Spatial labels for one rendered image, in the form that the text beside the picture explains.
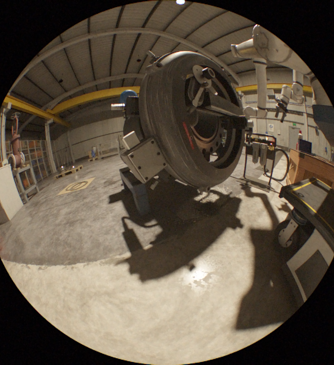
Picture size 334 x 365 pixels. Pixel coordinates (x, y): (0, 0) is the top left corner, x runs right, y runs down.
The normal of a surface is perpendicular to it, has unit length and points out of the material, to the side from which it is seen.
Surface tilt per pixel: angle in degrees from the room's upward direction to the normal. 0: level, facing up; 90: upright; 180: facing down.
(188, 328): 0
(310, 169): 90
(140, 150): 90
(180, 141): 91
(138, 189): 90
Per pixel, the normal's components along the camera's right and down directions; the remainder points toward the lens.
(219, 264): -0.11, -0.91
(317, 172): -0.83, 0.30
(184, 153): 0.33, 0.47
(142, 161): 0.54, 0.29
